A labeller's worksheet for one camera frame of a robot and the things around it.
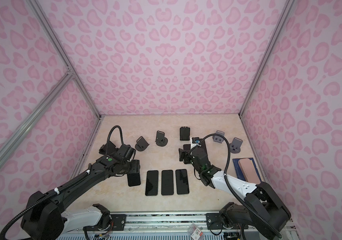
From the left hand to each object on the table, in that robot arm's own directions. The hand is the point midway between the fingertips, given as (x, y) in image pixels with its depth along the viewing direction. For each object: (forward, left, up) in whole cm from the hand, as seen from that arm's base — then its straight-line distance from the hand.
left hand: (135, 164), depth 83 cm
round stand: (+18, 0, -6) cm, 19 cm away
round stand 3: (+21, -52, -7) cm, 57 cm away
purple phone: (-7, -17, -9) cm, 21 cm away
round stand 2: (+20, -12, -5) cm, 24 cm away
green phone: (-6, +1, -5) cm, 8 cm away
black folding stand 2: (+14, +18, -6) cm, 24 cm away
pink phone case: (-2, -66, -8) cm, 66 cm away
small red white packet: (-31, -31, -7) cm, 45 cm away
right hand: (+7, -28, +5) cm, 29 cm away
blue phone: (+17, -30, -10) cm, 36 cm away
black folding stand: (+25, -29, -3) cm, 38 cm away
